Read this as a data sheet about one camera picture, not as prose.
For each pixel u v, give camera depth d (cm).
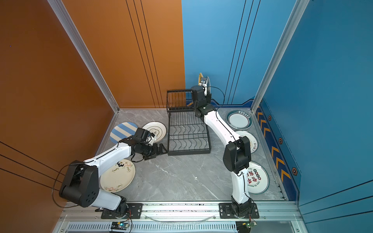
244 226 70
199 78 94
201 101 67
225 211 72
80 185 43
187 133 103
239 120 112
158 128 106
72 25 76
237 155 52
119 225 71
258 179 83
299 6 70
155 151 77
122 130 107
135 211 73
